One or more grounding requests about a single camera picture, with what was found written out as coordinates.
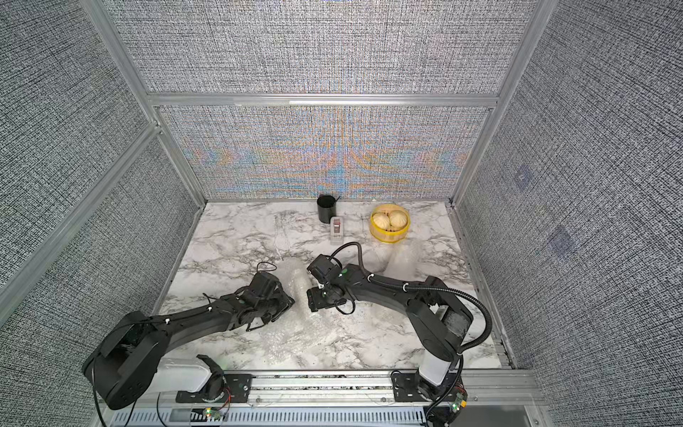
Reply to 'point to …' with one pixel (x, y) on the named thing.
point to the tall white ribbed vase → (402, 261)
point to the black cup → (326, 207)
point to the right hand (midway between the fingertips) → (315, 297)
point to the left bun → (381, 220)
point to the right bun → (397, 219)
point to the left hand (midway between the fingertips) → (298, 302)
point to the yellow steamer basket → (391, 234)
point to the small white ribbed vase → (305, 299)
